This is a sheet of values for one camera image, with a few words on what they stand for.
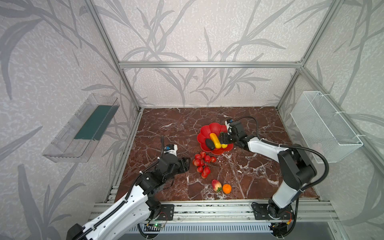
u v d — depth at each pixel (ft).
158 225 2.31
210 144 3.12
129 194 1.62
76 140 2.10
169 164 1.85
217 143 3.08
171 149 2.26
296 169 1.54
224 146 3.10
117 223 1.49
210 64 3.08
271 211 2.14
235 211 2.47
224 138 2.77
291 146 1.65
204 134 3.35
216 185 2.58
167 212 2.41
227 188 2.57
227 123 2.85
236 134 2.40
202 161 2.84
